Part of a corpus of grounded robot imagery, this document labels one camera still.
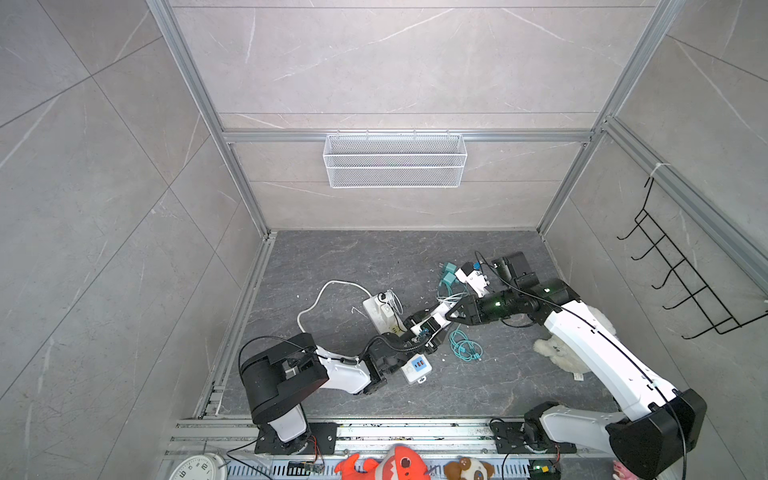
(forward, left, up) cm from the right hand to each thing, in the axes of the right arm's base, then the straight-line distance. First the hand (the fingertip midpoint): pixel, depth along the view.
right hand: (451, 313), depth 73 cm
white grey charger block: (-1, +3, +1) cm, 3 cm away
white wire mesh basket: (+54, +12, +9) cm, 56 cm away
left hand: (+2, +1, 0) cm, 2 cm away
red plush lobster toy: (-29, +14, -13) cm, 35 cm away
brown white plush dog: (-30, -2, -18) cm, 35 cm away
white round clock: (-29, +58, -16) cm, 67 cm away
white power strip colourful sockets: (+7, +16, -13) cm, 22 cm away
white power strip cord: (+20, +39, -20) cm, 48 cm away
